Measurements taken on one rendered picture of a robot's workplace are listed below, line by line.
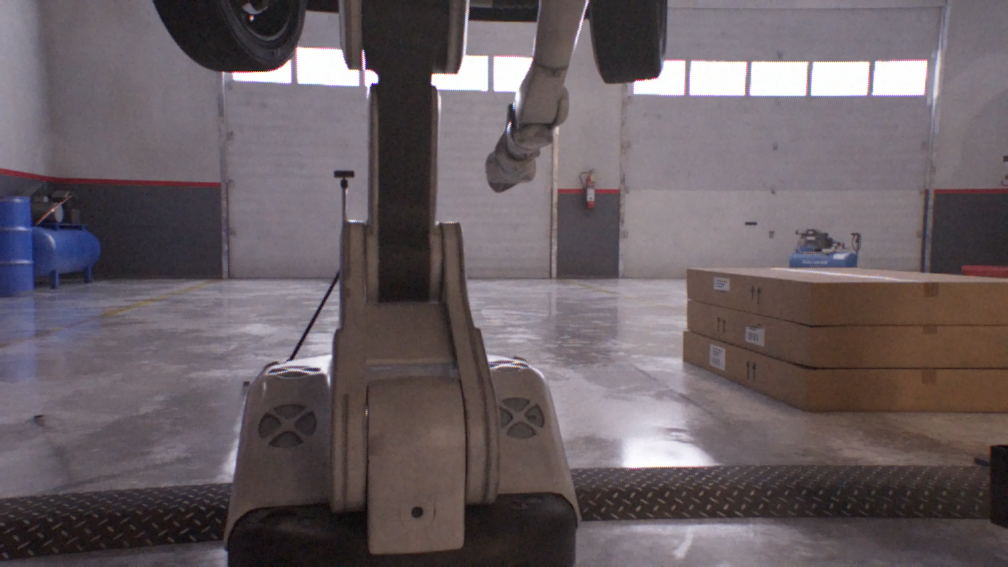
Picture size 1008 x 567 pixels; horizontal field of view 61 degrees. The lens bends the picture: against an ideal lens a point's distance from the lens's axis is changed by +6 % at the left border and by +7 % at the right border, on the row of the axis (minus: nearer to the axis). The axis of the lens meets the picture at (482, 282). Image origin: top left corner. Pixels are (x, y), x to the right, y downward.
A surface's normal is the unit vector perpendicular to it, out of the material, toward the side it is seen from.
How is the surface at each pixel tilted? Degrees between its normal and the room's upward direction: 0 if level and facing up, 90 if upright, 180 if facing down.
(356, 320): 28
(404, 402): 41
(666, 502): 23
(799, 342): 90
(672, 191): 90
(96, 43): 90
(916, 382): 90
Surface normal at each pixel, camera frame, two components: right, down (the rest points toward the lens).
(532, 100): 0.00, 0.67
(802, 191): 0.13, 0.07
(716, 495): 0.06, -0.90
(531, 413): 0.10, -0.75
